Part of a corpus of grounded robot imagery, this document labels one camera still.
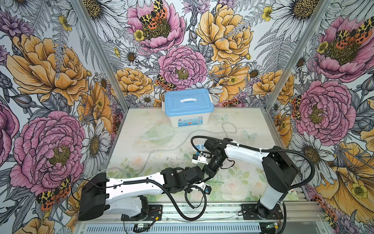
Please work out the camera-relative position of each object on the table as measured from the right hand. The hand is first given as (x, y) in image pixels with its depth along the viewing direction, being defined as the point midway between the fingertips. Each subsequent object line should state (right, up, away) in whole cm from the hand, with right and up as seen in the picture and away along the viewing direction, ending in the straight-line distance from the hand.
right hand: (205, 182), depth 75 cm
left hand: (-7, +3, +2) cm, 8 cm away
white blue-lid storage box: (-9, +40, +25) cm, 48 cm away
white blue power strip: (-3, +19, -2) cm, 19 cm away
